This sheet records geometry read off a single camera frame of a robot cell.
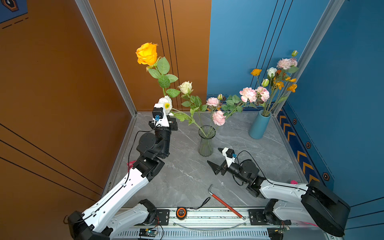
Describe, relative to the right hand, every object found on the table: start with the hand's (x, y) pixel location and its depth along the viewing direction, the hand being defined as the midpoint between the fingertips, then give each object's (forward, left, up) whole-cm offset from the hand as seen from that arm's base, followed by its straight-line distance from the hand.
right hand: (212, 155), depth 76 cm
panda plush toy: (-9, -45, -15) cm, 48 cm away
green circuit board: (-31, +32, -18) cm, 48 cm away
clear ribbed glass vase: (+14, +3, +1) cm, 14 cm away
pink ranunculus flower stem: (+12, -3, +16) cm, 20 cm away
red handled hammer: (-19, -6, -18) cm, 26 cm away
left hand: (+7, +20, +29) cm, 36 cm away
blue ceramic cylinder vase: (+23, -31, -6) cm, 39 cm away
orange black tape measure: (-23, +16, -15) cm, 32 cm away
